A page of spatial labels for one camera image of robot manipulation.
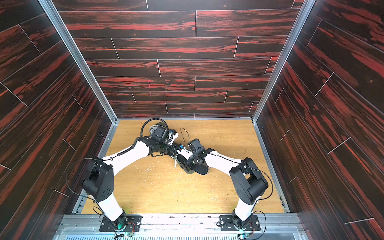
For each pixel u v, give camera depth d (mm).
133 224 731
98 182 458
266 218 704
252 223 722
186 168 803
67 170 795
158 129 706
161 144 738
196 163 732
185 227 734
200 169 770
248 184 461
